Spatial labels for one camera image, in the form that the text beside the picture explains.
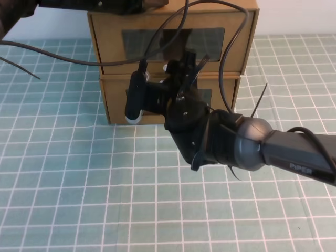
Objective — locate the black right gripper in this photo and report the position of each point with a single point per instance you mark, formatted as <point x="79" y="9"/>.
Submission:
<point x="188" y="118"/>

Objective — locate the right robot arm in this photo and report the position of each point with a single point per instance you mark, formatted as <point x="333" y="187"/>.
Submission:
<point x="250" y="143"/>

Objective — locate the brown cardboard shoebox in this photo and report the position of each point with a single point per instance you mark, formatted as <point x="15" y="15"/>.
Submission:
<point x="211" y="29"/>
<point x="113" y="89"/>

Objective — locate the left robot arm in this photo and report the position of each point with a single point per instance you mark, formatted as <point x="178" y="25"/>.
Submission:
<point x="13" y="11"/>

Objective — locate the black cable tie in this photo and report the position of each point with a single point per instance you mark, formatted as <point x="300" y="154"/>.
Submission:
<point x="259" y="100"/>

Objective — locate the cyan checkered tablecloth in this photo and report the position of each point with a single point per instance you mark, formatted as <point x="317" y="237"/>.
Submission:
<point x="72" y="182"/>

